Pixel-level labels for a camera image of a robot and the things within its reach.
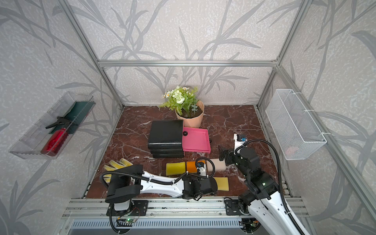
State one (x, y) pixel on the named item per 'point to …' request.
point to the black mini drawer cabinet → (166, 139)
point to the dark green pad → (77, 114)
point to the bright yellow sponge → (175, 168)
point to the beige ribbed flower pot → (192, 114)
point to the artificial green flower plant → (181, 99)
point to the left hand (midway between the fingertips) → (214, 185)
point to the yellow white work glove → (113, 165)
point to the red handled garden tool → (55, 142)
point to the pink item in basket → (290, 151)
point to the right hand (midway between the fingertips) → (226, 145)
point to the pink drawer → (196, 139)
